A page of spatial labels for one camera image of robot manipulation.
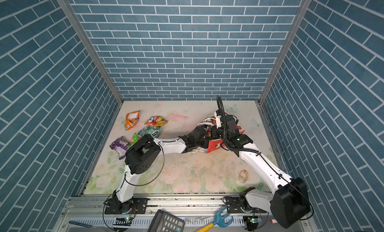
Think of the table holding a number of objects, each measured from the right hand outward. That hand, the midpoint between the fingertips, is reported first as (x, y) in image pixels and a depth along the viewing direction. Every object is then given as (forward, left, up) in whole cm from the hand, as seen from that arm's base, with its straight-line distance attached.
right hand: (211, 125), depth 82 cm
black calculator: (-44, +20, -18) cm, 51 cm away
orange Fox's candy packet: (+12, +38, -15) cm, 42 cm away
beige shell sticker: (-19, -20, -22) cm, 35 cm away
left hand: (+2, +1, -18) cm, 18 cm away
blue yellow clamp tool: (-42, -5, -18) cm, 46 cm away
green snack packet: (+3, +37, -15) cm, 39 cm away
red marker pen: (-39, -31, -20) cm, 54 cm away
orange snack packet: (+11, +55, -14) cm, 58 cm away
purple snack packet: (-10, +53, -13) cm, 56 cm away
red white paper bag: (-7, -3, -9) cm, 12 cm away
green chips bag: (-10, +41, -3) cm, 43 cm away
